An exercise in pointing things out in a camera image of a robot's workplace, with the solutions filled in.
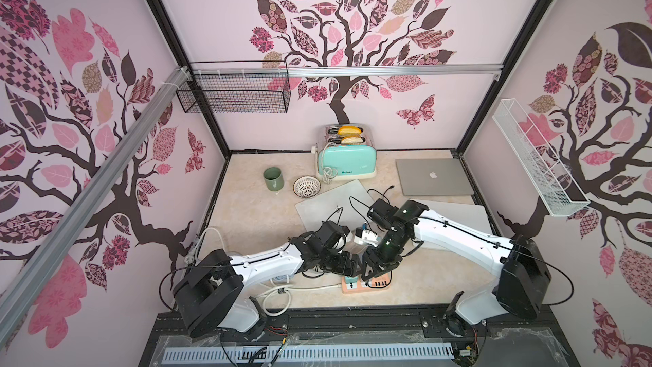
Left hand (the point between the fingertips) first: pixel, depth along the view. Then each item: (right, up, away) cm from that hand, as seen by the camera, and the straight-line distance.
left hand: (352, 275), depth 79 cm
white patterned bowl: (-17, +27, +27) cm, 42 cm away
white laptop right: (+48, +16, +17) cm, 54 cm away
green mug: (-31, +31, +25) cm, 50 cm away
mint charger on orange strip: (0, -2, 0) cm, 2 cm away
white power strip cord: (-21, -5, +1) cm, 21 cm away
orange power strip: (+9, -2, 0) cm, 9 cm away
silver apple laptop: (+39, +31, +31) cm, 59 cm away
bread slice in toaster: (+1, +51, +22) cm, 55 cm away
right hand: (+5, +2, -9) cm, 10 cm away
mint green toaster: (-1, +42, +18) cm, 45 cm away
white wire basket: (+60, +29, -5) cm, 67 cm away
